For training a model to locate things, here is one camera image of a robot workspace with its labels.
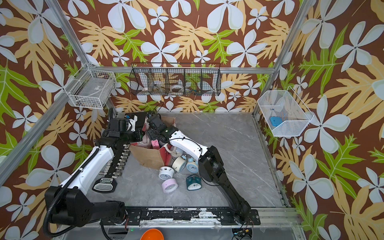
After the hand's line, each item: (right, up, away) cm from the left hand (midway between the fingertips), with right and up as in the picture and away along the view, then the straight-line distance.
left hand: (145, 130), depth 83 cm
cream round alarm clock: (+19, -20, +3) cm, 28 cm away
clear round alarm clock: (+17, -13, +8) cm, 23 cm away
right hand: (+3, +1, +8) cm, 8 cm away
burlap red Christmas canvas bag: (+2, -13, -4) cm, 14 cm away
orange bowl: (+9, -47, -17) cm, 50 cm away
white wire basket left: (-32, +24, +2) cm, 40 cm away
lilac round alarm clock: (+15, -29, -5) cm, 33 cm away
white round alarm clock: (+12, -24, -1) cm, 27 cm away
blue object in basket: (+72, +5, -3) cm, 73 cm away
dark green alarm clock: (+28, -28, -5) cm, 39 cm away
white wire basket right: (+80, +10, 0) cm, 80 cm away
